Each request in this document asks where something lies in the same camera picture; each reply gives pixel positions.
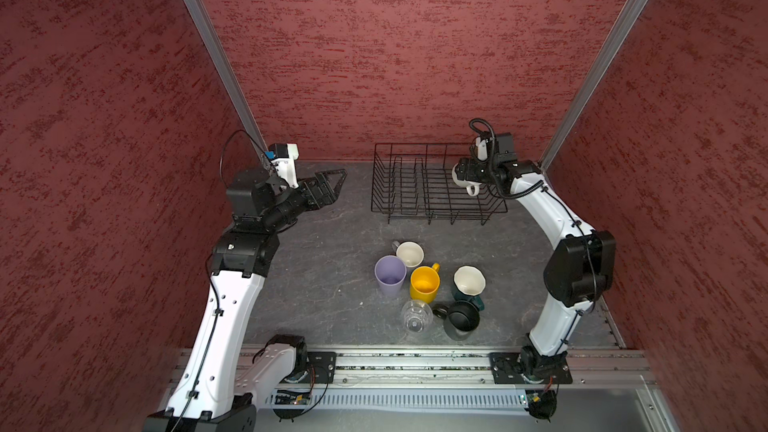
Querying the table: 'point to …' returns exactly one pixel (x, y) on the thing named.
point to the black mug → (461, 319)
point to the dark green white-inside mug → (468, 283)
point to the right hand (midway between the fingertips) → (467, 173)
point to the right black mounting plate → (505, 368)
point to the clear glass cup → (417, 317)
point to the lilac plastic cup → (390, 273)
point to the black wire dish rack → (417, 181)
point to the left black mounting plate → (321, 367)
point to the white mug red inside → (472, 188)
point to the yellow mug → (424, 283)
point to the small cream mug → (411, 252)
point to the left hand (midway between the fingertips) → (334, 183)
